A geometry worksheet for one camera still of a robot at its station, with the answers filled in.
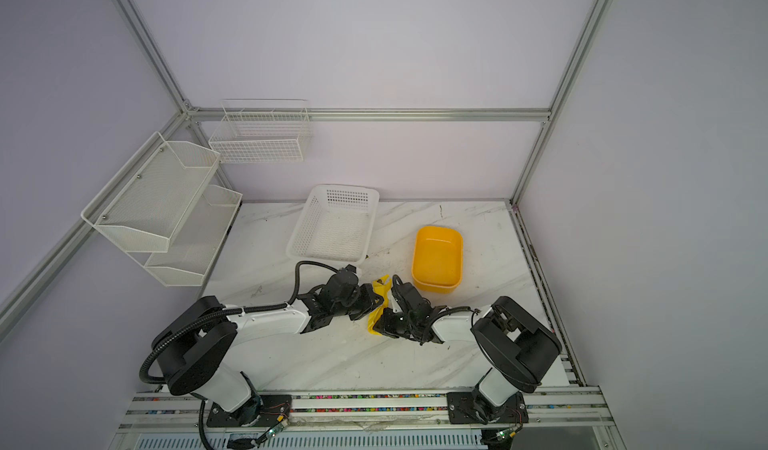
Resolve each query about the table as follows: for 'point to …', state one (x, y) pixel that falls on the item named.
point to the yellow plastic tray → (437, 260)
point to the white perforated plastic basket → (336, 225)
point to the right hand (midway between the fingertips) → (371, 328)
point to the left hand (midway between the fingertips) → (385, 300)
